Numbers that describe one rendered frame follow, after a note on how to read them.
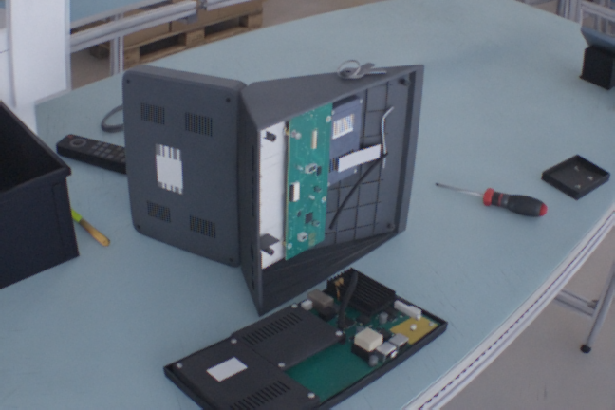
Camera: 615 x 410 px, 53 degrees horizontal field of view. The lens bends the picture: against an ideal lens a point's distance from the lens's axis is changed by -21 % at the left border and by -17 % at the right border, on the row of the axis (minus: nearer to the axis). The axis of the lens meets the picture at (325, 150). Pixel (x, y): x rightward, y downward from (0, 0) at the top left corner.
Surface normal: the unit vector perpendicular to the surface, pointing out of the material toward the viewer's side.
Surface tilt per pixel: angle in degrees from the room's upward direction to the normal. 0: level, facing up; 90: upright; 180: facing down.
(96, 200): 0
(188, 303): 0
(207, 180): 90
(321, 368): 0
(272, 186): 90
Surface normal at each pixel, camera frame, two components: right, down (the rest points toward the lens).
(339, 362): 0.05, -0.89
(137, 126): -0.37, 0.39
